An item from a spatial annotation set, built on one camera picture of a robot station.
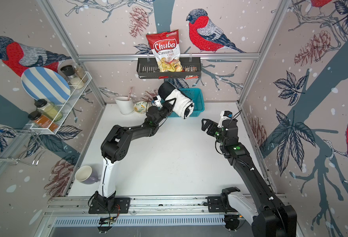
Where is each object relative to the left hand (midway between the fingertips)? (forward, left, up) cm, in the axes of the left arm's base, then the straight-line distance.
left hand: (179, 97), depth 88 cm
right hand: (-17, -15, -2) cm, 23 cm away
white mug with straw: (+8, +40, -15) cm, 43 cm away
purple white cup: (-40, +53, -21) cm, 69 cm away
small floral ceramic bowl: (+15, +32, -26) cm, 44 cm away
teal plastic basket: (+24, -13, -21) cm, 35 cm away
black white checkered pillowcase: (-7, -2, -1) cm, 8 cm away
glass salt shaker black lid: (+3, +61, +9) cm, 61 cm away
